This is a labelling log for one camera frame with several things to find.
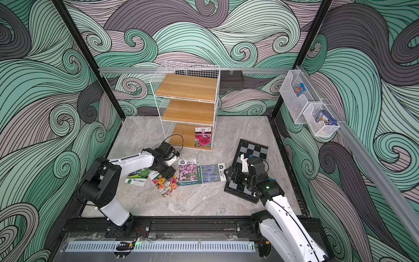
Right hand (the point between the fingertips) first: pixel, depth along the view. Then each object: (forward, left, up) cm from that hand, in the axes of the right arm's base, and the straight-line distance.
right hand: (233, 173), depth 79 cm
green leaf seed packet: (+2, +51, -9) cm, 52 cm away
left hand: (+8, +36, -10) cm, 38 cm away
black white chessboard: (+19, -15, -9) cm, 26 cm away
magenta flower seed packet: (+31, +16, -10) cm, 36 cm away
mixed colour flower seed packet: (-2, +36, -11) cm, 37 cm away
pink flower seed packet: (+7, +24, -12) cm, 28 cm away
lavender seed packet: (+6, +10, -12) cm, 17 cm away
